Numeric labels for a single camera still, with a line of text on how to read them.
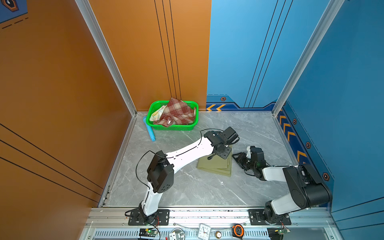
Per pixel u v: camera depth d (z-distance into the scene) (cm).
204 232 68
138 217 72
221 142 58
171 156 49
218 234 66
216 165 90
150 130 107
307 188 45
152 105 114
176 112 112
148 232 71
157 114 109
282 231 70
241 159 83
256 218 72
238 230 67
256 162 73
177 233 63
